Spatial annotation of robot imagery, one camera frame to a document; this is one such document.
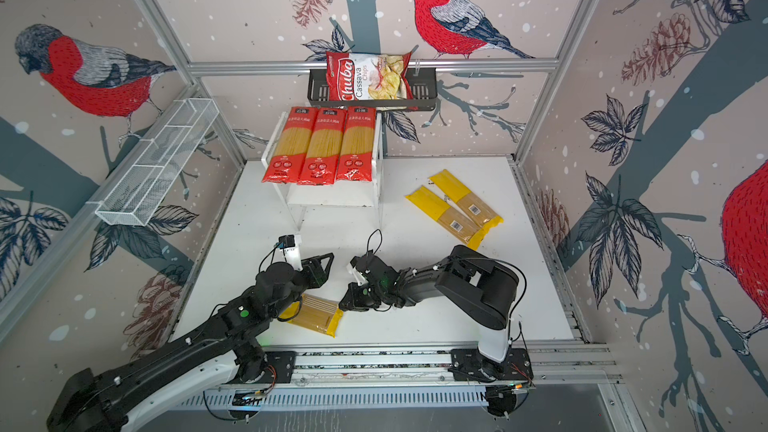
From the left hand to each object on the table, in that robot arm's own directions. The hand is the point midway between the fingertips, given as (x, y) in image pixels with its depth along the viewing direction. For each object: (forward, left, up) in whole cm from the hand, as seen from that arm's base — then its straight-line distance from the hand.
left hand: (328, 258), depth 77 cm
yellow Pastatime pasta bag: (-10, +4, -13) cm, 17 cm away
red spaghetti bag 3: (+15, -8, +21) cm, 27 cm away
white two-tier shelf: (+19, +12, +1) cm, 22 cm away
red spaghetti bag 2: (+17, 0, +20) cm, 26 cm away
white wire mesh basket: (+9, +46, +15) cm, 49 cm away
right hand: (-10, -1, -15) cm, 18 cm away
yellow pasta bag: (+20, -38, -13) cm, 45 cm away
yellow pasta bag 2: (+26, -45, -12) cm, 54 cm away
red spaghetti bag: (+17, +9, +20) cm, 28 cm away
